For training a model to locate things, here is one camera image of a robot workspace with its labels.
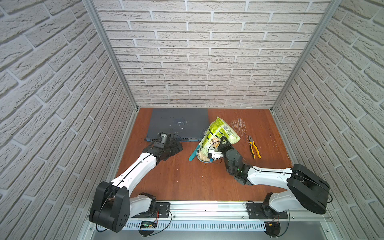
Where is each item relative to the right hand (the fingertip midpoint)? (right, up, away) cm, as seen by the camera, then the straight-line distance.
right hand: (224, 136), depth 79 cm
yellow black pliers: (+22, -7, +19) cm, 30 cm away
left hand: (-27, -6, +8) cm, 29 cm away
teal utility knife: (-16, -12, +13) cm, 24 cm away
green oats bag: (-3, +4, +3) cm, 6 cm away
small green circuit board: (-39, -43, -7) cm, 58 cm away
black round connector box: (+22, -43, -9) cm, 49 cm away
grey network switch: (-21, +7, +28) cm, 35 cm away
